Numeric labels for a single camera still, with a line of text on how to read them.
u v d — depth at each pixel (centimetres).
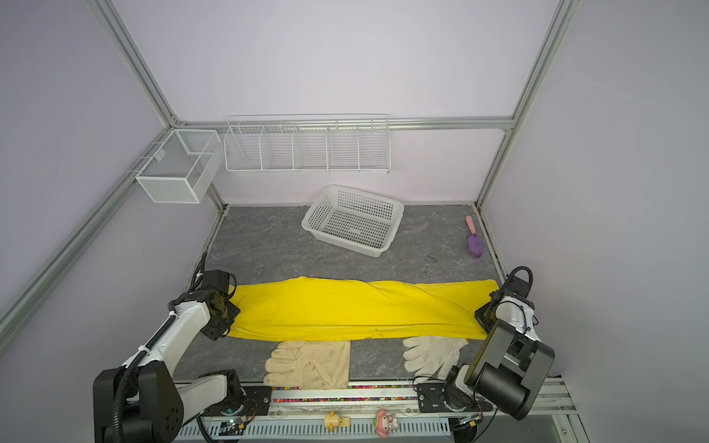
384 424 68
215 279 70
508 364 46
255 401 73
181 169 95
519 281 72
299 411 74
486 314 80
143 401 40
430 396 74
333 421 68
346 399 75
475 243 105
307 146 99
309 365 79
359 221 116
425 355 81
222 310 66
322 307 89
